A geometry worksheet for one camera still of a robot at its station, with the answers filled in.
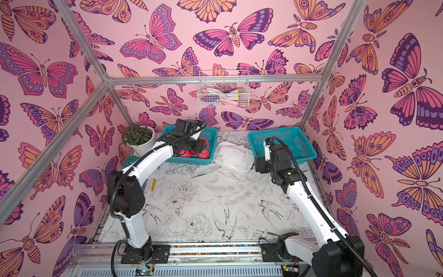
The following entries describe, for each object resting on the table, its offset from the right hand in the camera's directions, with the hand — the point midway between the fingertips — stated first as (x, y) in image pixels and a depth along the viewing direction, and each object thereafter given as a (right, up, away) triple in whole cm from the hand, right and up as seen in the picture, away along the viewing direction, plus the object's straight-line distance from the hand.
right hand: (266, 157), depth 81 cm
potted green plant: (-67, +10, +16) cm, 69 cm away
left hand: (-30, +8, +10) cm, 33 cm away
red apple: (-31, 0, +20) cm, 37 cm away
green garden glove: (-79, -4, +28) cm, 84 cm away
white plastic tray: (-18, +7, +26) cm, 32 cm away
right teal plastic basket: (+27, +12, +31) cm, 43 cm away
